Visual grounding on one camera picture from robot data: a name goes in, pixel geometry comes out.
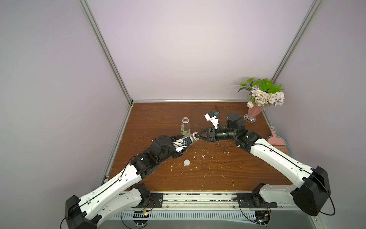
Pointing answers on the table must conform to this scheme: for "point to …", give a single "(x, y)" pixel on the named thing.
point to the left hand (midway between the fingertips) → (186, 138)
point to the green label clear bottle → (185, 127)
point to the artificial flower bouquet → (262, 92)
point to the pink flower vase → (252, 114)
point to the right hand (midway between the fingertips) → (196, 135)
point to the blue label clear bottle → (191, 135)
